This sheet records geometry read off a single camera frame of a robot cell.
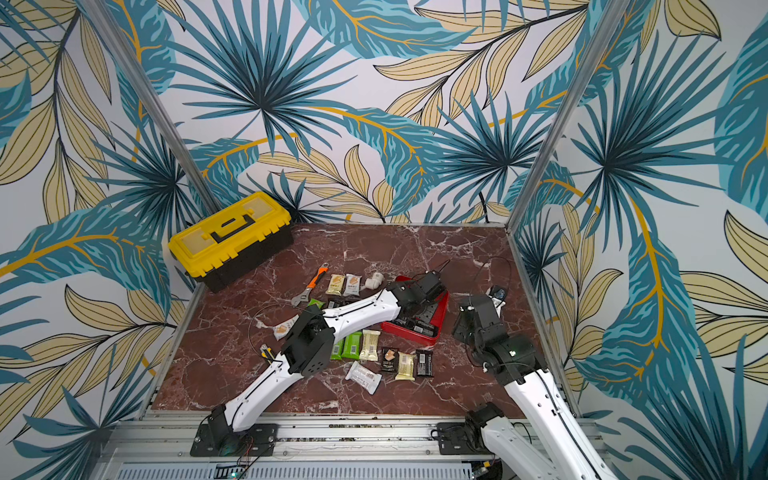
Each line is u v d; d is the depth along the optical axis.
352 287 1.00
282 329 0.90
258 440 0.73
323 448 0.73
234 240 0.93
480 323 0.52
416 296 0.74
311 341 0.62
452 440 0.73
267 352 0.87
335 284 1.01
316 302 0.98
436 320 0.86
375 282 1.00
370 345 0.88
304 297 0.98
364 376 0.83
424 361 0.86
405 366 0.84
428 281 0.75
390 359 0.86
